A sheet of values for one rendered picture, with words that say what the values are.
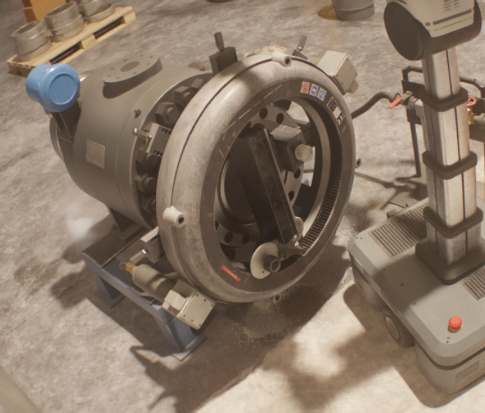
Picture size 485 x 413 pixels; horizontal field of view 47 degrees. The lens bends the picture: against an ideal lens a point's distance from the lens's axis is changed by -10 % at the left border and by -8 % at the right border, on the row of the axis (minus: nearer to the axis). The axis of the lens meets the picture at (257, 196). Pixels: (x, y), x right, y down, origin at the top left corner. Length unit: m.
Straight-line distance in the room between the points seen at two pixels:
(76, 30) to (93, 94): 3.73
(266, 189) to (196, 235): 0.25
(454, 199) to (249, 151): 0.59
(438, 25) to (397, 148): 1.57
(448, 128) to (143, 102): 0.92
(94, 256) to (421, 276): 1.26
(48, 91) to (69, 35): 3.81
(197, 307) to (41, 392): 0.95
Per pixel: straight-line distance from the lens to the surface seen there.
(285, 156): 1.63
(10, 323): 2.81
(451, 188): 1.67
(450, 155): 1.62
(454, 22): 1.42
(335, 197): 1.99
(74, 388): 2.34
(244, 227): 1.87
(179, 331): 2.18
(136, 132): 1.53
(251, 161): 1.63
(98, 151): 2.00
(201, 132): 1.51
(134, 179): 1.86
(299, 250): 1.88
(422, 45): 1.39
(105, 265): 2.34
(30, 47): 5.73
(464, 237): 1.81
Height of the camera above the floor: 1.63
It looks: 36 degrees down
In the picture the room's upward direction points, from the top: 18 degrees counter-clockwise
